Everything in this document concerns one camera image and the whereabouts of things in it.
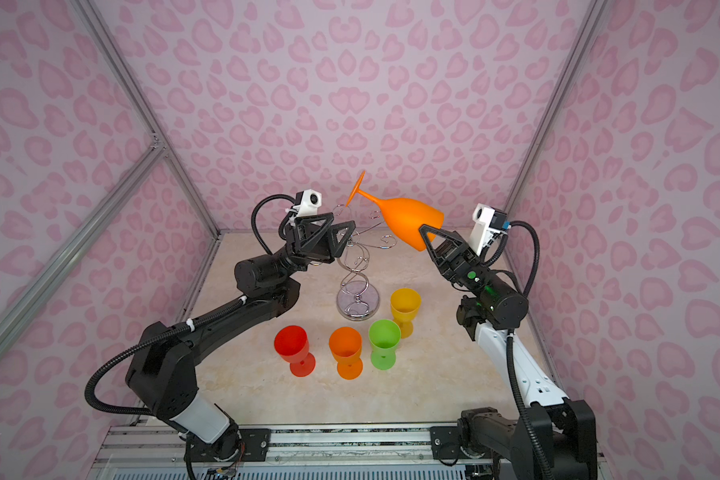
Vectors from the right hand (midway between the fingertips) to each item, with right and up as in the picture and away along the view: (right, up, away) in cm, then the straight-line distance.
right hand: (419, 239), depth 52 cm
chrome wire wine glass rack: (-12, -17, +46) cm, 51 cm away
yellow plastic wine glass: (+2, -18, +40) cm, 44 cm away
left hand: (-14, +1, -3) cm, 14 cm away
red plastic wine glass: (-27, -25, +22) cm, 43 cm away
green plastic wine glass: (-5, -25, +30) cm, 39 cm away
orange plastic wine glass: (-15, -26, +27) cm, 40 cm away
